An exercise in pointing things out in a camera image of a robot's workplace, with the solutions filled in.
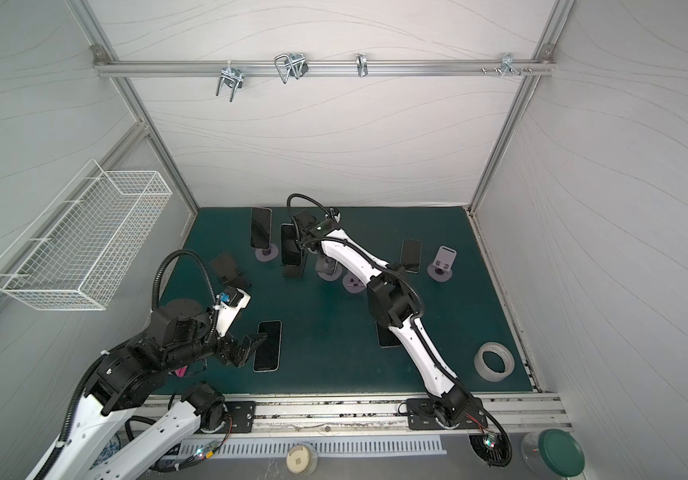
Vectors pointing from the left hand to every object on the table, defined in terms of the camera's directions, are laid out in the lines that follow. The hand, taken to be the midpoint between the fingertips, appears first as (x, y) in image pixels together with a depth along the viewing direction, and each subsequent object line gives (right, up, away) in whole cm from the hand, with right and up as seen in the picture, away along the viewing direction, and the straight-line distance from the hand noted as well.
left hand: (256, 319), depth 68 cm
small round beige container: (+12, -26, -8) cm, 30 cm away
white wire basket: (-42, +16, +1) cm, 45 cm away
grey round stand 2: (+16, +11, +6) cm, 20 cm away
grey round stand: (-9, +13, +40) cm, 43 cm away
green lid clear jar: (+64, -25, -7) cm, 69 cm away
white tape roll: (+64, -14, +14) cm, 67 cm away
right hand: (+16, +20, +32) cm, 41 cm away
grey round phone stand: (+51, +8, +29) cm, 59 cm away
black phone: (+44, +12, +42) cm, 62 cm away
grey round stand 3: (+22, +4, +28) cm, 36 cm away
